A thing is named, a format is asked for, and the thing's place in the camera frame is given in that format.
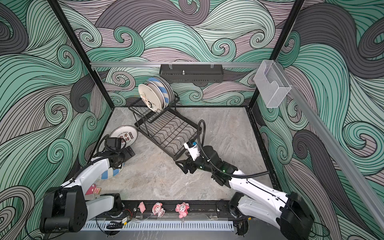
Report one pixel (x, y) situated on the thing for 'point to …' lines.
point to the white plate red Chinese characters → (128, 135)
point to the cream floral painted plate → (150, 98)
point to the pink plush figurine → (182, 209)
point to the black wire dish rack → (168, 129)
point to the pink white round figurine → (157, 209)
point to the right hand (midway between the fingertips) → (181, 158)
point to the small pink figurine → (142, 207)
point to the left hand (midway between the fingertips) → (127, 154)
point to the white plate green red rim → (159, 91)
